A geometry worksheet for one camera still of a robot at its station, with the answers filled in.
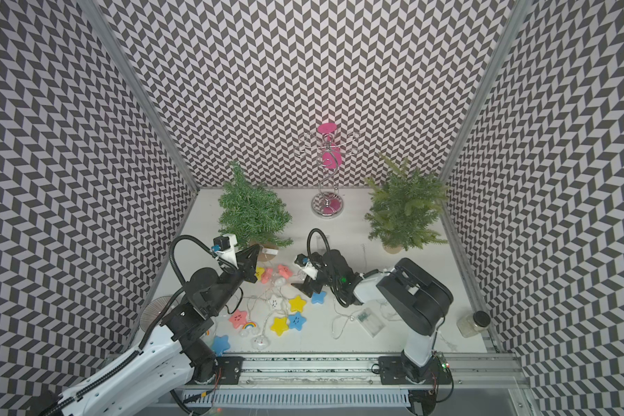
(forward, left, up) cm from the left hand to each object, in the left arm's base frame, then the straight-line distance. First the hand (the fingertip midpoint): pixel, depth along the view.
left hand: (258, 248), depth 74 cm
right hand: (+1, -10, -19) cm, 22 cm away
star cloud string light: (-11, -2, -20) cm, 23 cm away
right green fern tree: (+7, -41, +9) cm, 43 cm away
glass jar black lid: (-17, -62, -15) cm, 66 cm away
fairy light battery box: (-14, -34, -23) cm, 43 cm away
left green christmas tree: (+7, +2, +7) cm, 10 cm away
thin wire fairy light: (-14, -23, -23) cm, 36 cm away
